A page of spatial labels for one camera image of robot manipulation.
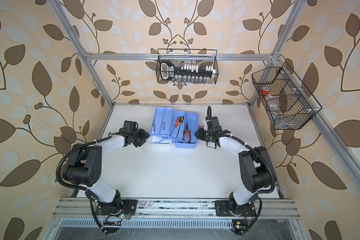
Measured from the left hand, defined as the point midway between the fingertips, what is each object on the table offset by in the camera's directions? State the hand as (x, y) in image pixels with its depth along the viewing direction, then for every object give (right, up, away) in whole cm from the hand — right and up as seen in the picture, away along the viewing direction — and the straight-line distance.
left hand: (150, 134), depth 95 cm
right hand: (+30, 0, -3) cm, 30 cm away
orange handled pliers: (+25, +1, +7) cm, 26 cm away
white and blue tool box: (+12, +5, -4) cm, 14 cm away
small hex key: (+9, +7, -1) cm, 11 cm away
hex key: (+2, +7, +1) cm, 7 cm away
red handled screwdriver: (+17, +8, +4) cm, 19 cm away
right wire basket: (+75, +20, -19) cm, 80 cm away
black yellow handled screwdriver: (+20, +7, +4) cm, 21 cm away
